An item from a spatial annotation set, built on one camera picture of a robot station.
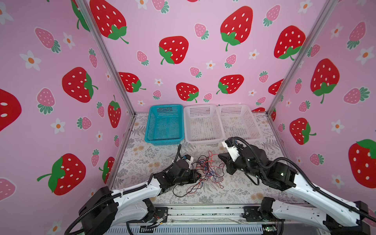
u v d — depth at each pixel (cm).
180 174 63
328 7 69
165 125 114
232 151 56
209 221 73
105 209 41
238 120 116
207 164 78
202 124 114
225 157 59
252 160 46
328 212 42
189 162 75
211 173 80
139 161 94
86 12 69
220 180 86
